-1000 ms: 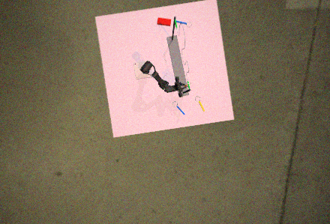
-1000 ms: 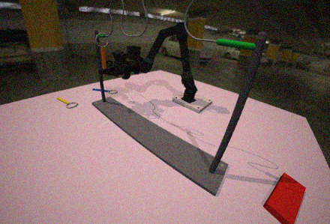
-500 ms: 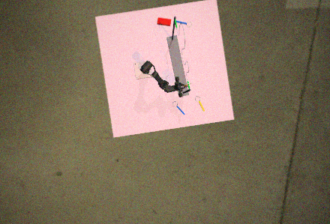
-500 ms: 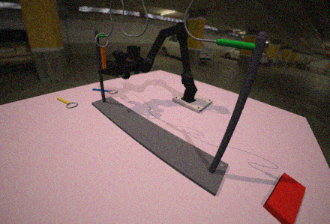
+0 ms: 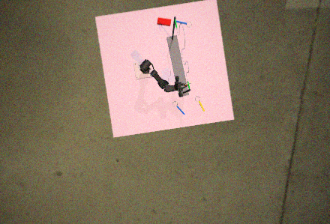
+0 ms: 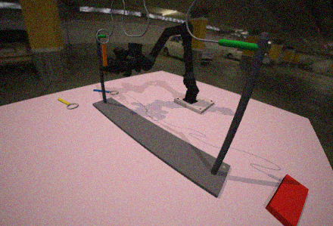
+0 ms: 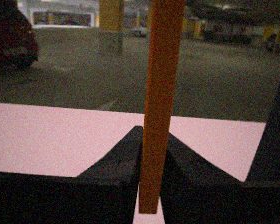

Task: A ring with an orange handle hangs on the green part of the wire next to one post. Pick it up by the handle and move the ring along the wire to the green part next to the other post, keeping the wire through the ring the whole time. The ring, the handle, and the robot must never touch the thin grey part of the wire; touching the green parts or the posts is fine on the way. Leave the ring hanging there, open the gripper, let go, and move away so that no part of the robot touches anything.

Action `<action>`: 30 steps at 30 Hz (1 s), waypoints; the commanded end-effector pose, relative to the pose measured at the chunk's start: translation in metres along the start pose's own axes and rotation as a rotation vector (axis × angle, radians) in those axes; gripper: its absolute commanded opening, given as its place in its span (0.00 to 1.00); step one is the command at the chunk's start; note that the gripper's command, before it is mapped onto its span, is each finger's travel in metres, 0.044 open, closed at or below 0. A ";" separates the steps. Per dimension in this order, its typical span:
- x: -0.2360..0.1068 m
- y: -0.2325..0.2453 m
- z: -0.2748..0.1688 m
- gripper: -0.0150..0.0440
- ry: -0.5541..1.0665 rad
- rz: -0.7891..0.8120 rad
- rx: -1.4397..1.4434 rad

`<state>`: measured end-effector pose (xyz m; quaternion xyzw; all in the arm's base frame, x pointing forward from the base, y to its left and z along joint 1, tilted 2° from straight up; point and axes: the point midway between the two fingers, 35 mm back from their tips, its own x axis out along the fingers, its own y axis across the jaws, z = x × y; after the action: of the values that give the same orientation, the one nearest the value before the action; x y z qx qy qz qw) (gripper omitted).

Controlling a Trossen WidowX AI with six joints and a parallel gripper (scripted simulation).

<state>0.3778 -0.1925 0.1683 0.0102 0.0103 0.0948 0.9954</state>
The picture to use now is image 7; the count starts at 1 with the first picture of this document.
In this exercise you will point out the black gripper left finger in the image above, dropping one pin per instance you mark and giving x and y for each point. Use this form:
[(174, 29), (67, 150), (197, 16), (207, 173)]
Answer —
[(105, 193)]

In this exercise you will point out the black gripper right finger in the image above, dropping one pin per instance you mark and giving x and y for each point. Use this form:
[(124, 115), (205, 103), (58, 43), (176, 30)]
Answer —
[(194, 191)]

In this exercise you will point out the orange long bar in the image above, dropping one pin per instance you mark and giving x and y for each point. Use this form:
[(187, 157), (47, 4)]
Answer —
[(166, 30)]

